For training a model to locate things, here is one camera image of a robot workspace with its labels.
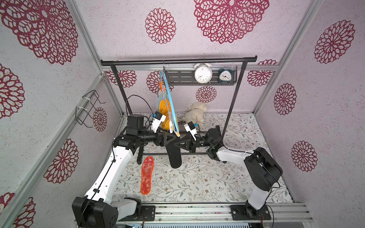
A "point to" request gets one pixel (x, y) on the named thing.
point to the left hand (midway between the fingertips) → (170, 135)
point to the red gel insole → (147, 168)
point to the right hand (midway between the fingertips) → (174, 145)
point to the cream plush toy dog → (195, 113)
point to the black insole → (174, 153)
